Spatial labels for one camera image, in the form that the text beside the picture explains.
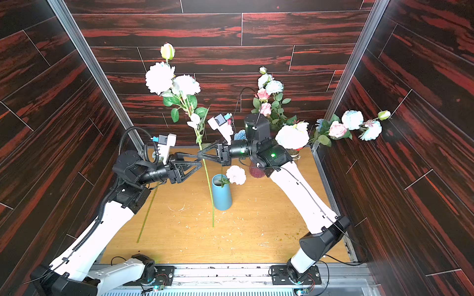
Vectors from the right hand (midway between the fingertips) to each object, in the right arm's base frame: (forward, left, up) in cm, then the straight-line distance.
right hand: (202, 151), depth 58 cm
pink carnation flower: (-1, -11, -11) cm, 15 cm away
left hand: (-4, 0, -2) cm, 5 cm away
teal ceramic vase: (+2, -4, -28) cm, 28 cm away
